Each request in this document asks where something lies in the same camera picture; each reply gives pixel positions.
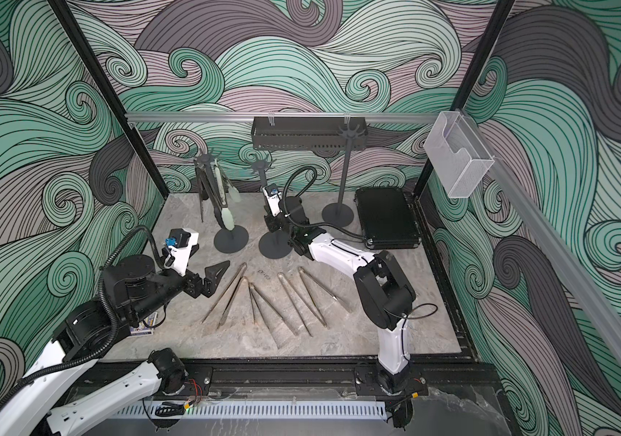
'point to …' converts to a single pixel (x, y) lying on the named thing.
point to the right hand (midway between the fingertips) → (266, 205)
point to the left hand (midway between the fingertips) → (212, 251)
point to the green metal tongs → (219, 187)
